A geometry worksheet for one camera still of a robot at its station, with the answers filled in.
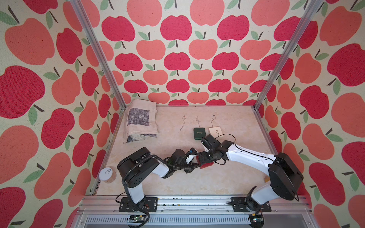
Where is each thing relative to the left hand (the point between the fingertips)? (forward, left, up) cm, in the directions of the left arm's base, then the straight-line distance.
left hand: (196, 164), depth 88 cm
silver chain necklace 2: (+39, +8, -1) cm, 40 cm away
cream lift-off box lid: (+24, -15, +3) cm, 28 cm away
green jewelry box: (+23, -3, +2) cm, 24 cm away
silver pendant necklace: (+41, -17, -1) cm, 44 cm away
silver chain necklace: (+39, -3, -1) cm, 39 cm away
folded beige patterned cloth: (+32, +40, +5) cm, 51 cm away
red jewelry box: (-2, -4, +4) cm, 6 cm away
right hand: (+2, -4, +3) cm, 6 cm away
